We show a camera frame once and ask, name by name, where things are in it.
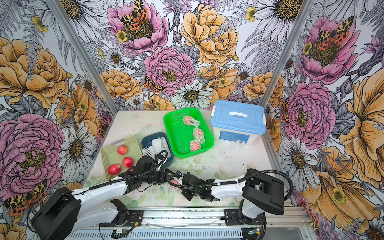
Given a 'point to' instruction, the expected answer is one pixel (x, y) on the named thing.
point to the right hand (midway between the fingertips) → (184, 190)
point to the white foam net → (164, 146)
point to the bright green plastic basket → (188, 132)
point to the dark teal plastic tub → (146, 141)
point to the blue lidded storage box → (237, 122)
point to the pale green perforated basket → (115, 153)
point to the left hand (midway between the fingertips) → (173, 181)
